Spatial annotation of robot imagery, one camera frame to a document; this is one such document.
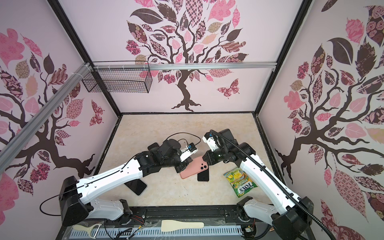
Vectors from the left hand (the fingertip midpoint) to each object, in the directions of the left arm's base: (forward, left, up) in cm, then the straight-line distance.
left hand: (189, 160), depth 74 cm
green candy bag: (-6, -29, -16) cm, 33 cm away
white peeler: (-27, +47, -16) cm, 57 cm away
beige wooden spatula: (-26, +10, -18) cm, 33 cm away
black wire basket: (+52, +47, +15) cm, 71 cm away
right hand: (+2, -8, +2) cm, 8 cm away
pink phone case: (-3, -4, 0) cm, 5 cm away
